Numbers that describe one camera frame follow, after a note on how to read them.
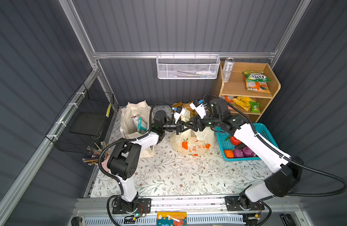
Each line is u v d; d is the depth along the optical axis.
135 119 0.96
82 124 0.74
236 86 0.99
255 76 0.87
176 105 1.19
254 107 0.94
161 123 0.71
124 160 0.49
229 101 0.97
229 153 0.87
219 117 0.57
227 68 0.83
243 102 0.96
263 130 0.94
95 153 0.82
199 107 0.64
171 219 0.70
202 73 0.91
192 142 0.84
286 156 0.43
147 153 0.91
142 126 0.92
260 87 0.83
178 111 0.72
